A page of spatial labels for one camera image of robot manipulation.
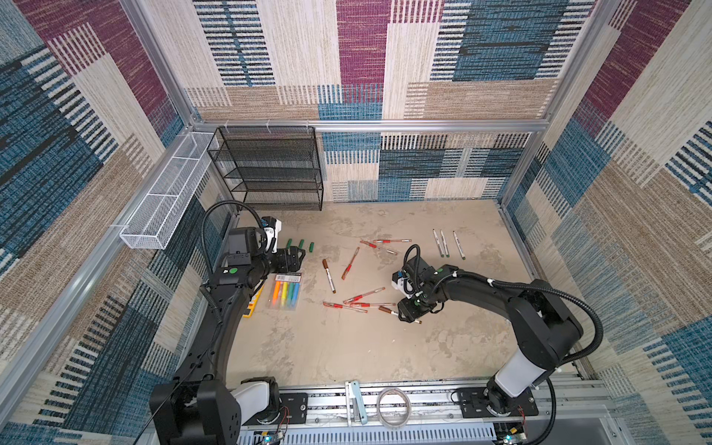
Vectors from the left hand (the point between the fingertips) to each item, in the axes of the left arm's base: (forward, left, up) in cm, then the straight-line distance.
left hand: (291, 251), depth 81 cm
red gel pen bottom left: (-7, -11, -20) cm, 24 cm away
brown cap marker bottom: (-10, -29, -20) cm, 36 cm away
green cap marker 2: (+15, -52, -19) cm, 57 cm away
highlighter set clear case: (-2, +5, -19) cm, 20 cm away
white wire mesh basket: (+13, +49, -3) cm, 51 cm away
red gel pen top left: (+16, -27, -20) cm, 37 cm away
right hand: (-11, -36, -20) cm, 42 cm away
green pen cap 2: (+18, +3, -20) cm, 27 cm away
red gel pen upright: (+7, -15, -21) cm, 27 cm away
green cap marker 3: (+18, -50, -20) cm, 56 cm away
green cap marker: (+16, -57, -19) cm, 62 cm away
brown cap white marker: (+7, -8, -20) cm, 23 cm away
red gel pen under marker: (-4, -19, -21) cm, 28 cm away
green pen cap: (+17, -1, -21) cm, 27 cm away
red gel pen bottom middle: (-7, -22, -20) cm, 31 cm away
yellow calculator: (-5, +16, -21) cm, 26 cm away
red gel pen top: (+19, -30, -20) cm, 41 cm away
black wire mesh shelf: (+42, +13, 0) cm, 44 cm away
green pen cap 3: (+19, +7, -20) cm, 29 cm away
